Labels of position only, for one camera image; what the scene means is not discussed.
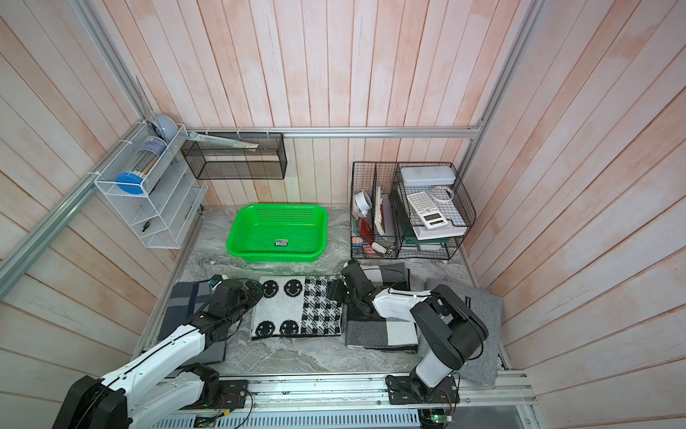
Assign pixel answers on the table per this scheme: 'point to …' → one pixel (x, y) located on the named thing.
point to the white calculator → (427, 211)
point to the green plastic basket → (279, 233)
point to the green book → (404, 227)
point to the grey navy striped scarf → (186, 299)
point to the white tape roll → (363, 202)
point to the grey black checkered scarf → (363, 332)
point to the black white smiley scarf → (293, 306)
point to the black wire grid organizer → (374, 237)
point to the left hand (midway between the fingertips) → (254, 295)
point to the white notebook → (450, 230)
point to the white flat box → (428, 175)
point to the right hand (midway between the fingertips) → (330, 290)
